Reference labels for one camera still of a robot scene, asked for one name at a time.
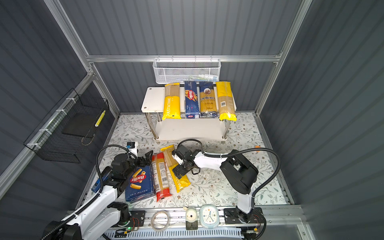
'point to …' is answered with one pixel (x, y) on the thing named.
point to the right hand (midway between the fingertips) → (183, 170)
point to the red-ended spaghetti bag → (160, 176)
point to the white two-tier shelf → (185, 129)
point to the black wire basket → (65, 132)
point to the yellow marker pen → (100, 118)
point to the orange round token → (257, 146)
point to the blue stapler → (97, 185)
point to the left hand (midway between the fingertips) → (144, 150)
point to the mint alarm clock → (209, 216)
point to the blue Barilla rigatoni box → (139, 184)
